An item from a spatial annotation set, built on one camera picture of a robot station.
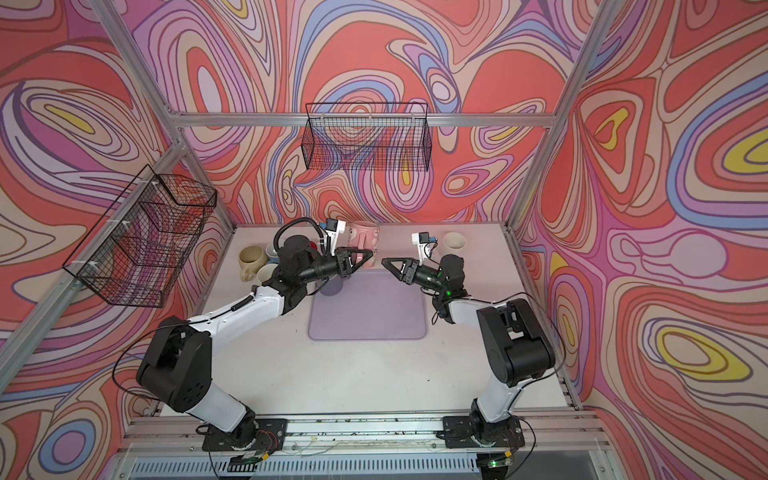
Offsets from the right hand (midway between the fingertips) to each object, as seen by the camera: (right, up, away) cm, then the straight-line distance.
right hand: (386, 267), depth 83 cm
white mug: (+24, +8, +22) cm, 34 cm away
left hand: (-3, +4, -7) cm, 9 cm away
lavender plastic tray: (-5, -13, +16) cm, 22 cm away
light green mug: (-40, -3, +15) cm, 43 cm away
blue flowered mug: (-38, +4, +16) cm, 42 cm away
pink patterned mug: (-6, +8, -5) cm, 11 cm away
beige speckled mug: (-47, +2, +18) cm, 50 cm away
